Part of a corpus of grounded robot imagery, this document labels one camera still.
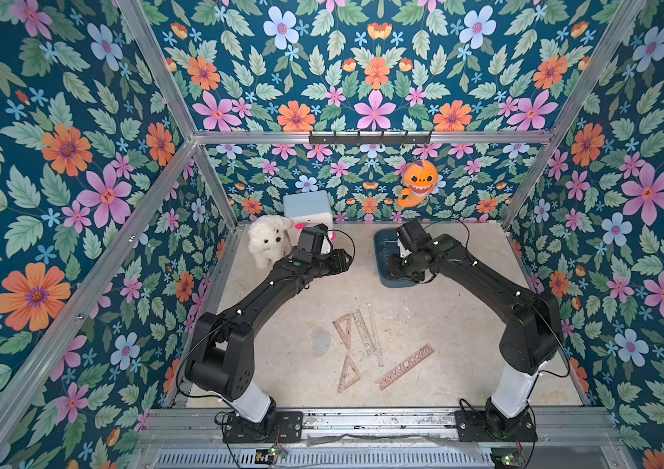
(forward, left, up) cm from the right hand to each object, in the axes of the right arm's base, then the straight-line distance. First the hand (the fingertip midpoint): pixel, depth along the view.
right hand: (391, 269), depth 87 cm
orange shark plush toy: (+31, -11, +12) cm, 34 cm away
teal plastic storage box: (+22, 0, -15) cm, 27 cm away
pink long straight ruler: (-24, -3, -16) cm, 29 cm away
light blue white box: (+27, +30, +1) cm, 40 cm away
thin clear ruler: (-14, +5, -16) cm, 21 cm away
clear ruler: (-14, +8, -15) cm, 22 cm away
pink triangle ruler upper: (-15, +14, -16) cm, 26 cm away
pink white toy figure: (+17, +31, +1) cm, 35 cm away
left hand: (+2, +13, +4) cm, 13 cm away
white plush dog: (+9, +40, +3) cm, 41 cm away
